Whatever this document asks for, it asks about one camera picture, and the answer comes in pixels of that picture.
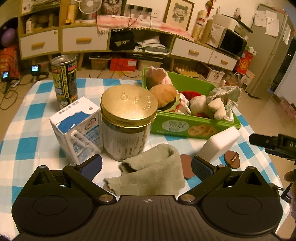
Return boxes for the rabbit doll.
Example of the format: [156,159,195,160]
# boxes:
[189,80,242,123]

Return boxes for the red santa plush toy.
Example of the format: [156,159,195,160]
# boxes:
[176,91,201,115]

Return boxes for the plush hamburger toy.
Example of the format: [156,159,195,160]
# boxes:
[149,84,180,112]

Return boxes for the pink plush pig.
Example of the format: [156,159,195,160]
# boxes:
[145,66,172,89]

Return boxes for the brown round powder puff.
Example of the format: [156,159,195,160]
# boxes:
[224,151,240,169]

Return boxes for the white blue milk carton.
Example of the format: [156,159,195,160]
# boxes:
[50,97,103,165]

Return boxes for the grey green towel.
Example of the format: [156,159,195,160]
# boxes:
[103,144,185,196]

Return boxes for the green plastic bin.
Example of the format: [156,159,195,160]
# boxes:
[151,72,241,139]

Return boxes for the bag of oranges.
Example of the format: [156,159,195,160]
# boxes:
[222,72,242,87]

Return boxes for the gold lid glass jar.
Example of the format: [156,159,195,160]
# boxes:
[100,84,158,161]

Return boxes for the red gift box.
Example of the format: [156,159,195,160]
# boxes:
[234,50,254,75]

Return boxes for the white storage crate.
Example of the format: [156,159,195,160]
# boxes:
[201,64,225,83]

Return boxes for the egg tray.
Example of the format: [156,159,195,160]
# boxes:
[173,66,200,78]

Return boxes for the black microwave oven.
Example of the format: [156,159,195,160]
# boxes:
[206,23,247,57]

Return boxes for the black yellow drink can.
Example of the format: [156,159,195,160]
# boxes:
[51,54,78,109]

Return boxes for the grey refrigerator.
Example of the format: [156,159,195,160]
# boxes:
[246,4,295,98]

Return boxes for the red box under cabinet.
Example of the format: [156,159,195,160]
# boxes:
[109,58,137,72]

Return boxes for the black handbag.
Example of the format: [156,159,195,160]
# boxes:
[109,30,135,51]

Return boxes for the wooden tv cabinet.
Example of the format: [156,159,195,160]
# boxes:
[18,1,238,70]

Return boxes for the pink table runner cloth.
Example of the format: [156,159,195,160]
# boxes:
[97,15,194,42]

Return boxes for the framed cartoon girl picture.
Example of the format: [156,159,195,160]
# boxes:
[163,0,195,31]

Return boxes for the white desk fan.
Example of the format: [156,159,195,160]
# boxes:
[78,0,102,20]

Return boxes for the framed cat picture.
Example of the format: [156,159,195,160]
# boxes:
[100,0,126,16]

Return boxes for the small camera on tripod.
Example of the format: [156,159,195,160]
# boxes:
[31,64,49,82]

